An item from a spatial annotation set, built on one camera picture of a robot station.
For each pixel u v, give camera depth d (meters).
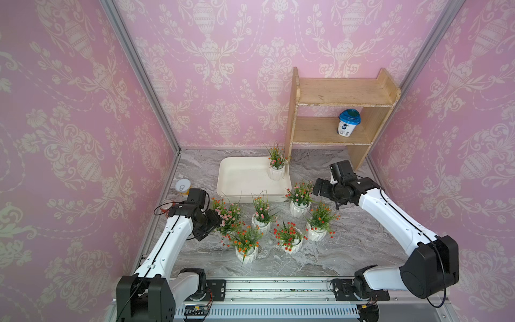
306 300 0.73
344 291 0.73
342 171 0.64
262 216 0.78
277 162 0.99
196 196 0.66
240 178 1.07
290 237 0.74
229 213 0.78
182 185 0.97
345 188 0.60
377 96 0.82
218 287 0.75
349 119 0.92
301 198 0.84
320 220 0.79
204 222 0.69
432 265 0.40
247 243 0.73
